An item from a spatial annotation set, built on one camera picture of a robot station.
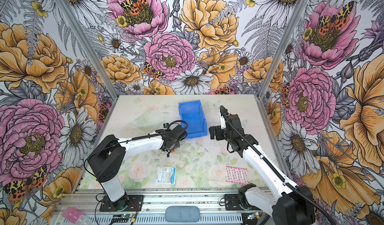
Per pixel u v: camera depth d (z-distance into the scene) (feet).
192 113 3.67
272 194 1.46
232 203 2.42
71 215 2.30
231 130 2.08
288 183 1.36
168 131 2.36
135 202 2.43
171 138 2.24
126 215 2.34
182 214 2.25
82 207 2.40
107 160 1.53
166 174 2.73
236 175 2.73
